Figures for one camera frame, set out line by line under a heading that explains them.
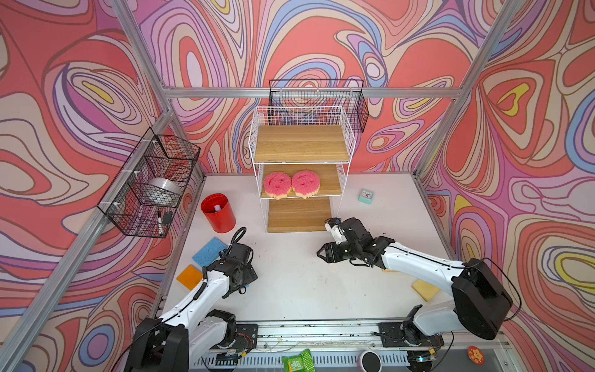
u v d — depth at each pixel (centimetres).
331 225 78
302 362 69
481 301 42
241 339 73
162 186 72
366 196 108
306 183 79
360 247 65
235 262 68
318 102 96
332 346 73
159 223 72
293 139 75
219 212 92
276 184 79
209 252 91
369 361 65
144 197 73
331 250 73
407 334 65
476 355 70
